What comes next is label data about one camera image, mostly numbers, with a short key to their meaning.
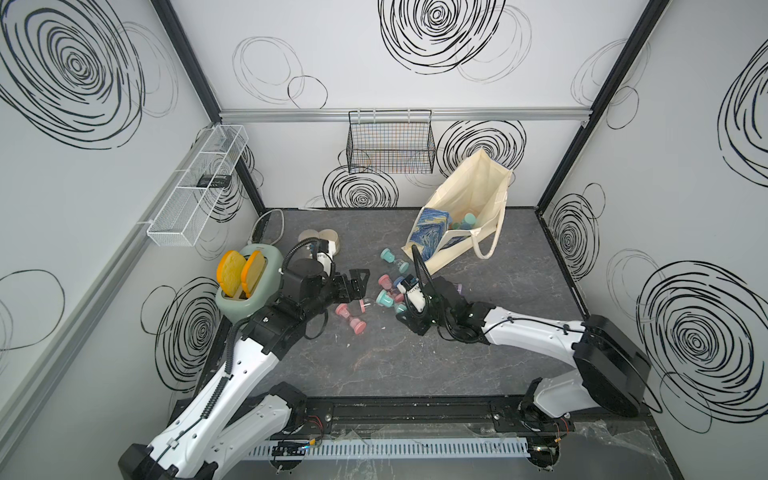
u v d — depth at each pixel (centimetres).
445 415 75
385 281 97
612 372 43
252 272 77
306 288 51
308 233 94
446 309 64
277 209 121
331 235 103
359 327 86
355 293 63
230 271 78
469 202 115
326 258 60
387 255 102
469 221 101
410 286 72
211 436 41
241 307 78
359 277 63
